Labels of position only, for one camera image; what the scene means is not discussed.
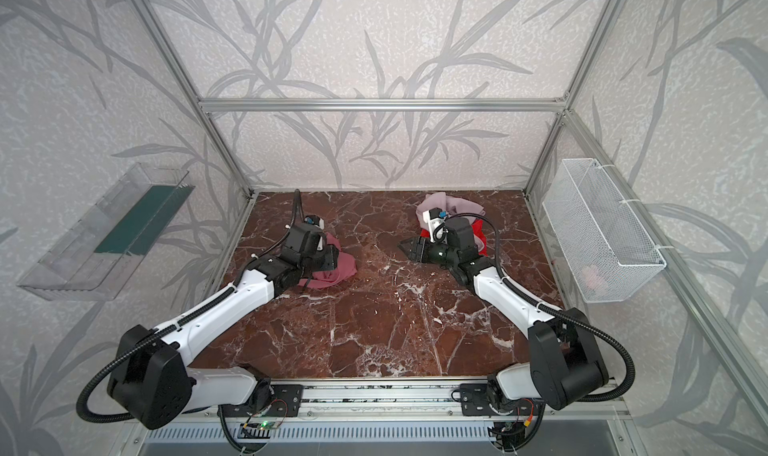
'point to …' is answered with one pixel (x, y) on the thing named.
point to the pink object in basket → (594, 282)
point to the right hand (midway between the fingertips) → (406, 236)
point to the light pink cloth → (450, 206)
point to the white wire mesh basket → (609, 253)
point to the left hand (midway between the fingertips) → (336, 243)
